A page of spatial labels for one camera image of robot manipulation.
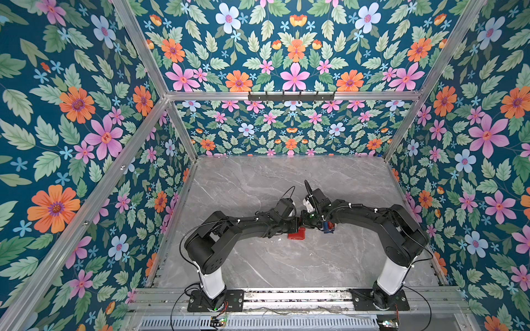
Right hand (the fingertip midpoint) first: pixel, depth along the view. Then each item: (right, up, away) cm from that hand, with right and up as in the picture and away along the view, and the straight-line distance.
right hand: (301, 220), depth 92 cm
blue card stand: (+11, -5, +1) cm, 12 cm away
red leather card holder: (-2, -7, -1) cm, 7 cm away
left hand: (0, -2, -2) cm, 3 cm away
